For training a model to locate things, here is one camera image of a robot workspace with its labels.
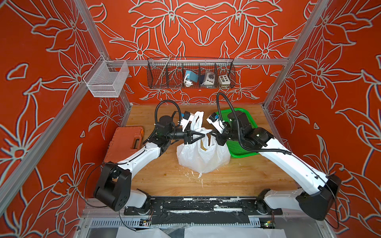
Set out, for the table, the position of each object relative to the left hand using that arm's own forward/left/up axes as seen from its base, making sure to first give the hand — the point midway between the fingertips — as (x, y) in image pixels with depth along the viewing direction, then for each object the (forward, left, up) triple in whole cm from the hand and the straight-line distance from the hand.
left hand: (202, 133), depth 71 cm
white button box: (+42, -13, +3) cm, 44 cm away
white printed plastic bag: (-7, -2, -9) cm, 11 cm away
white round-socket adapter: (+38, -4, +6) cm, 39 cm away
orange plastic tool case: (+6, +48, -21) cm, 53 cm away
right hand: (+1, -2, 0) cm, 3 cm away
